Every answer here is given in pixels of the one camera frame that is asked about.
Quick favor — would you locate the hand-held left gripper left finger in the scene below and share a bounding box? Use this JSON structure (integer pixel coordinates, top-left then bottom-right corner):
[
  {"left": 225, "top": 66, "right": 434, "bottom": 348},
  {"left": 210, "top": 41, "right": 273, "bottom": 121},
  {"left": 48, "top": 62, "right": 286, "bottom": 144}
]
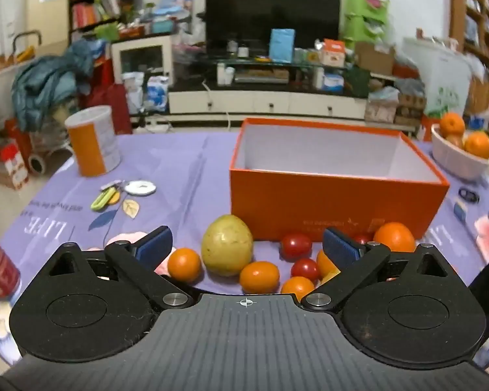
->
[{"left": 49, "top": 225, "right": 194, "bottom": 309}]

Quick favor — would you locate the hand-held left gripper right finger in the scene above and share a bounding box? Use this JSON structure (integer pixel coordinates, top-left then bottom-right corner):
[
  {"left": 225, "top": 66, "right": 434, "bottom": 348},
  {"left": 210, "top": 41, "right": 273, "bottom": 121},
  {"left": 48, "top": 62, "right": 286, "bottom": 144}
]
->
[{"left": 301, "top": 228, "right": 445, "bottom": 312}]

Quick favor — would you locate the small orange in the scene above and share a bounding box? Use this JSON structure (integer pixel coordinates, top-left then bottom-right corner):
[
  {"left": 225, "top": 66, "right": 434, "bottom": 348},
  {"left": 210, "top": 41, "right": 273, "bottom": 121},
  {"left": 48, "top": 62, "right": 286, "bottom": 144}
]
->
[
  {"left": 373, "top": 222, "right": 416, "bottom": 253},
  {"left": 280, "top": 276, "right": 315, "bottom": 302},
  {"left": 316, "top": 250, "right": 341, "bottom": 282},
  {"left": 239, "top": 261, "right": 280, "bottom": 294},
  {"left": 167, "top": 248, "right": 202, "bottom": 283}
]

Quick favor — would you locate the orange cardboard box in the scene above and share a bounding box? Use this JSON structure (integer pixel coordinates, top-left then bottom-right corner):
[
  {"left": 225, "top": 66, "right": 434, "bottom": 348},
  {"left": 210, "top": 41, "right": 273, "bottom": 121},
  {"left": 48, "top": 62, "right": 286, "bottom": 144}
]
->
[{"left": 229, "top": 117, "right": 451, "bottom": 242}]

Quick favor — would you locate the yellow-green pear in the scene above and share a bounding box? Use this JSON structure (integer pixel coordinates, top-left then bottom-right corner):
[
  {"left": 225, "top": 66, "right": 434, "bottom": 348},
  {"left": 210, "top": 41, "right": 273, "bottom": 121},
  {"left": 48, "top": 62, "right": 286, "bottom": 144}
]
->
[{"left": 201, "top": 214, "right": 254, "bottom": 277}]

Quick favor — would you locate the white round tag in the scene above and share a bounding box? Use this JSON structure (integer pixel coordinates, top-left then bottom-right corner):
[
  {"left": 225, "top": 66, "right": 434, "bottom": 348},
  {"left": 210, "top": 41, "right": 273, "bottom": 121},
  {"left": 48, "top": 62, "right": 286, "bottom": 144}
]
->
[{"left": 124, "top": 179, "right": 156, "bottom": 197}]

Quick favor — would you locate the purple floral tablecloth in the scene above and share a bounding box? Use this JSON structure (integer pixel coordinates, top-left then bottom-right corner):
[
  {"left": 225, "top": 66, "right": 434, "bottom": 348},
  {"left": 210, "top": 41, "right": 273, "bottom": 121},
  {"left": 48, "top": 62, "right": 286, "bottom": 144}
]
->
[{"left": 0, "top": 130, "right": 489, "bottom": 375}]

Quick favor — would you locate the white and orange tin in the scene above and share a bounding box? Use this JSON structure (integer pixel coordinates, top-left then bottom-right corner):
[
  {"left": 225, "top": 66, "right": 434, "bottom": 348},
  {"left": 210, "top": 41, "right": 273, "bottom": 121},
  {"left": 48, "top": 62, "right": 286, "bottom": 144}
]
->
[{"left": 64, "top": 105, "right": 123, "bottom": 178}]

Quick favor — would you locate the white fruit bowl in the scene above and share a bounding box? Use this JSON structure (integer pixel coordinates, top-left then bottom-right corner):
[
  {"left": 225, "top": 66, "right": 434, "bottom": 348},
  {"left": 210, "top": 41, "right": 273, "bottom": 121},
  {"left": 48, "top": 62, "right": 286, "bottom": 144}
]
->
[{"left": 431, "top": 124, "right": 489, "bottom": 181}]

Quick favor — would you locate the large orange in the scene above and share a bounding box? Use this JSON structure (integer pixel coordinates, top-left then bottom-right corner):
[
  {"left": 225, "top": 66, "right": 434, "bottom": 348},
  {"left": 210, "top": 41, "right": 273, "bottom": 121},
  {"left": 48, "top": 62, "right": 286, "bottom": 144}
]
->
[
  {"left": 464, "top": 130, "right": 489, "bottom": 159},
  {"left": 439, "top": 113, "right": 466, "bottom": 138}
]

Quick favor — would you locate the red bag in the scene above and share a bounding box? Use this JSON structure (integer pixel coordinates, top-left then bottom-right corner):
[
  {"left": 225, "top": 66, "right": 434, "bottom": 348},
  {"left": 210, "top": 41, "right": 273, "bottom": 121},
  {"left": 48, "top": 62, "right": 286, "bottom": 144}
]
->
[{"left": 85, "top": 83, "right": 132, "bottom": 135}]

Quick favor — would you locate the white and blue plastic bag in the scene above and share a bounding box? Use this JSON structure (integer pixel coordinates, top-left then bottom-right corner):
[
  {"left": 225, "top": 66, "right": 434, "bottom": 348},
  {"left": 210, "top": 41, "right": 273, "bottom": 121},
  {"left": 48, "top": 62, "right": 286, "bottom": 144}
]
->
[{"left": 147, "top": 75, "right": 171, "bottom": 111}]

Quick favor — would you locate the blue and white box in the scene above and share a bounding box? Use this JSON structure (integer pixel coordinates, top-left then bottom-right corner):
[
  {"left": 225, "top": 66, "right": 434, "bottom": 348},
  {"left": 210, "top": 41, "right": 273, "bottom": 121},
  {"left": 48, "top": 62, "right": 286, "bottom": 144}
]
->
[{"left": 323, "top": 74, "right": 345, "bottom": 92}]

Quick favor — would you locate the dark green bag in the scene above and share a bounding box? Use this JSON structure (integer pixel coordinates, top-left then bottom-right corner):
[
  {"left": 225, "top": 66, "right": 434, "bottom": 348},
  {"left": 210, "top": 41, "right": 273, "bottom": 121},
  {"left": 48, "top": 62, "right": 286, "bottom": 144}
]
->
[{"left": 346, "top": 67, "right": 371, "bottom": 98}]

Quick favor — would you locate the white glass door cabinet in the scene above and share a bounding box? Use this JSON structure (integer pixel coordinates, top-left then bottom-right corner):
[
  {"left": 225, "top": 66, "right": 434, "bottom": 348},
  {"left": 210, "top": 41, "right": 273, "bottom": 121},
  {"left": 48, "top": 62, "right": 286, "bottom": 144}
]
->
[{"left": 111, "top": 35, "right": 174, "bottom": 86}]

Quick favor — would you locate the brown cardboard box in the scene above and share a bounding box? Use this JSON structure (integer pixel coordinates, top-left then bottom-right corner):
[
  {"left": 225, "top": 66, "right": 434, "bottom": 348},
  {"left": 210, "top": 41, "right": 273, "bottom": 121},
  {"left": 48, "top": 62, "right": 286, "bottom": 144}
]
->
[{"left": 354, "top": 41, "right": 395, "bottom": 76}]

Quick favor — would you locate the blue jacket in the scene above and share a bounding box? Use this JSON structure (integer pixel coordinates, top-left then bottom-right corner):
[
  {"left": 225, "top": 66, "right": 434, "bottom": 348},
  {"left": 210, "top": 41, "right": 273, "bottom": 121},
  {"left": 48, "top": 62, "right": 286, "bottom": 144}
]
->
[{"left": 11, "top": 40, "right": 94, "bottom": 131}]

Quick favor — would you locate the white and orange carton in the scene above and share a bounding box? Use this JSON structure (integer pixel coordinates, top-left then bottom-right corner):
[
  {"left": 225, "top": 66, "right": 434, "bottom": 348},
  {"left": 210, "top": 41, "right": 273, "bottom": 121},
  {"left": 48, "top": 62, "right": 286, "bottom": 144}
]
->
[{"left": 321, "top": 39, "right": 347, "bottom": 67}]

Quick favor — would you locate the light blue box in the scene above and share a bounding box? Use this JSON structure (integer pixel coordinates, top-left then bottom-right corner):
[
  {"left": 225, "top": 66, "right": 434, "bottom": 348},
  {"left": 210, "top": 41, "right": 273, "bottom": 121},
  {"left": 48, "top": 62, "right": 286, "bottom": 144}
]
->
[{"left": 269, "top": 28, "right": 296, "bottom": 64}]

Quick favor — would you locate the green storage rack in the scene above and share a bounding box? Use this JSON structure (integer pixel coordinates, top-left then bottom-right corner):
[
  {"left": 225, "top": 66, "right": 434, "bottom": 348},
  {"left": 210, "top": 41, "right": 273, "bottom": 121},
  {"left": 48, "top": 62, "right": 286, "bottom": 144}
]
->
[{"left": 342, "top": 0, "right": 390, "bottom": 50}]

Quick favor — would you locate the framed picture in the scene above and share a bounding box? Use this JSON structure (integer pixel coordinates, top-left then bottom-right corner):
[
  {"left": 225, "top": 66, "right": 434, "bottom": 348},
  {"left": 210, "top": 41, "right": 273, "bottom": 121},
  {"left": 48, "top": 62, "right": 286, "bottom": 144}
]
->
[{"left": 159, "top": 0, "right": 195, "bottom": 14}]

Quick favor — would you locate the dark bookshelf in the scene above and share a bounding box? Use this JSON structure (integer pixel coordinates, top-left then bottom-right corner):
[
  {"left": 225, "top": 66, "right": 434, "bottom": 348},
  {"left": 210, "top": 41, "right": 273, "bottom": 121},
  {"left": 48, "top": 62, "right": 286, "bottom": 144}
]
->
[{"left": 68, "top": 0, "right": 147, "bottom": 37}]

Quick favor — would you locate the black television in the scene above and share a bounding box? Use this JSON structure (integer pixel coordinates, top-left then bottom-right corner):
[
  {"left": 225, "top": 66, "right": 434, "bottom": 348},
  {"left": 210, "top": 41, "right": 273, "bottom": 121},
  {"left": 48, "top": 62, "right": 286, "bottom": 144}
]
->
[{"left": 205, "top": 0, "right": 342, "bottom": 54}]

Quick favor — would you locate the white air conditioner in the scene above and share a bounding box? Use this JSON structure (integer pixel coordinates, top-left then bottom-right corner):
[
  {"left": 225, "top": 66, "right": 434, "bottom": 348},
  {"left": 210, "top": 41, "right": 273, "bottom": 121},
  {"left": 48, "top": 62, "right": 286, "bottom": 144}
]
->
[{"left": 26, "top": 0, "right": 71, "bottom": 47}]

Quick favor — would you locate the wooden shelf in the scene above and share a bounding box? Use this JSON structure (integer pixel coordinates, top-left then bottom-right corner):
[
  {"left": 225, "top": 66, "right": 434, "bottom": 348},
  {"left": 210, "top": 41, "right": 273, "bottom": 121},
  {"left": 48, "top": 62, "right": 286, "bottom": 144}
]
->
[{"left": 449, "top": 0, "right": 489, "bottom": 74}]

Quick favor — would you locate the black trolley handle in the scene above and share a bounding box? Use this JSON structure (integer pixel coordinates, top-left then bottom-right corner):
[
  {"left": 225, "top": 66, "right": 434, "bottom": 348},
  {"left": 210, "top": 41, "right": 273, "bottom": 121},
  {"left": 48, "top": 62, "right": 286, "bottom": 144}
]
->
[{"left": 11, "top": 30, "right": 43, "bottom": 64}]

